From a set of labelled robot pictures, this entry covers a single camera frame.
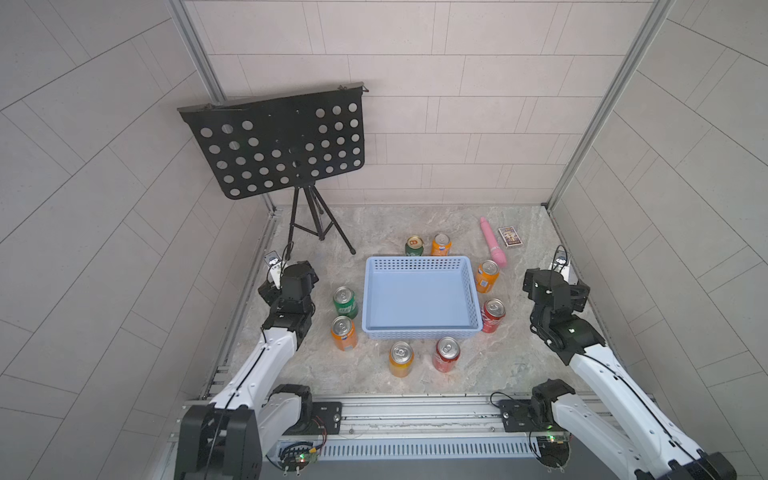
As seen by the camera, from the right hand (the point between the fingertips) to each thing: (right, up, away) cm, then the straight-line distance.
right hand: (551, 270), depth 78 cm
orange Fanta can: (-27, +6, +16) cm, 32 cm away
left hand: (-71, +1, +6) cm, 71 cm away
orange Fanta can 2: (-14, -3, +9) cm, 17 cm away
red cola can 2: (-15, -11, +1) cm, 19 cm away
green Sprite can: (-55, -9, +3) cm, 56 cm away
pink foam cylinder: (-7, +3, +22) cm, 24 cm away
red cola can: (-29, -20, -6) cm, 35 cm away
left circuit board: (-64, -41, -10) cm, 77 cm away
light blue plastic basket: (-34, -10, +13) cm, 37 cm away
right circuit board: (-5, -40, -10) cm, 41 cm away
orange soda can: (-54, -16, -3) cm, 56 cm away
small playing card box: (0, +8, +27) cm, 29 cm away
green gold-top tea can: (-35, +6, +16) cm, 39 cm away
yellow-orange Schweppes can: (-40, -20, -7) cm, 45 cm away
